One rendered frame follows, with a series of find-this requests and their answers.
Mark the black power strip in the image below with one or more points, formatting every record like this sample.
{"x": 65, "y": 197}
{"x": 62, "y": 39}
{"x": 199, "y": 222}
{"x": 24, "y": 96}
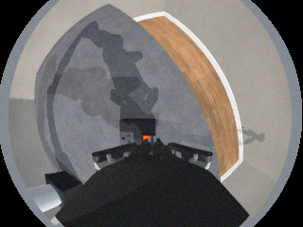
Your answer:
{"x": 136, "y": 130}

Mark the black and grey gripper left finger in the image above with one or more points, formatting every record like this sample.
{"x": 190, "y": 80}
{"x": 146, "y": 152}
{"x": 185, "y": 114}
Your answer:
{"x": 112, "y": 155}

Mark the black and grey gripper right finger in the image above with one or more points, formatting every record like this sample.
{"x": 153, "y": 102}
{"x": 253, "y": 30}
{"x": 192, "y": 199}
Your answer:
{"x": 193, "y": 155}

